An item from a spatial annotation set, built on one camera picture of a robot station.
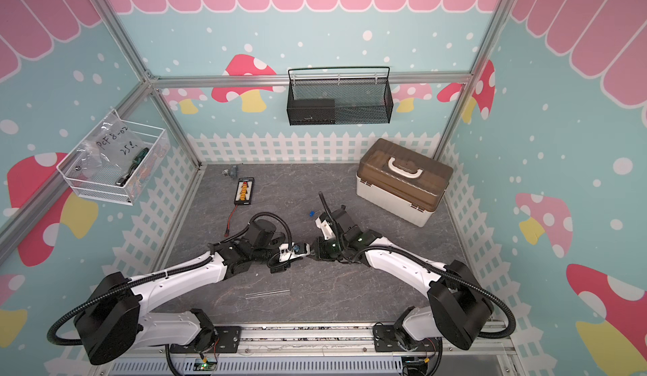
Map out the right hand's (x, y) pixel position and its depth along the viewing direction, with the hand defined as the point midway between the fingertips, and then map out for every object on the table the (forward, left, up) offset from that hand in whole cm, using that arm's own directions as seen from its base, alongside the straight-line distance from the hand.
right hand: (308, 254), depth 79 cm
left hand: (+1, +4, -3) cm, 5 cm away
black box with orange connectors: (+34, +30, -10) cm, 47 cm away
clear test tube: (-8, +15, -12) cm, 21 cm away
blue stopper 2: (-3, +2, +11) cm, 12 cm away
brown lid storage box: (+23, -33, +7) cm, 41 cm away
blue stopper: (+23, +1, -11) cm, 26 cm away
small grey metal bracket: (+45, +38, -9) cm, 60 cm away
